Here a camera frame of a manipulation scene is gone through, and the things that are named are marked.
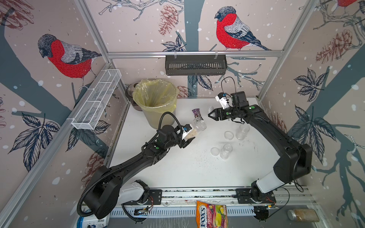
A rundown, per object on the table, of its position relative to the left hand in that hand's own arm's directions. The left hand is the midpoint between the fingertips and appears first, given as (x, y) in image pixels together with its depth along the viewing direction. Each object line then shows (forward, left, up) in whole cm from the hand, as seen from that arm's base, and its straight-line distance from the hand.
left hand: (192, 129), depth 79 cm
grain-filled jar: (-38, -52, -13) cm, 66 cm away
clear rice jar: (+4, -33, -10) cm, 35 cm away
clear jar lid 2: (-5, -15, -19) cm, 25 cm away
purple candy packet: (+25, -5, -18) cm, 31 cm away
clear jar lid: (+7, -27, -19) cm, 33 cm away
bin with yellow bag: (+31, +27, -6) cm, 42 cm away
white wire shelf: (+26, +54, +11) cm, 61 cm away
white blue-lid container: (-41, +46, -11) cm, 62 cm away
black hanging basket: (+50, -4, +10) cm, 51 cm away
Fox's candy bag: (-39, -9, -15) cm, 42 cm away
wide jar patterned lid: (-4, -3, +9) cm, 10 cm away
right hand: (+10, -13, +4) cm, 16 cm away
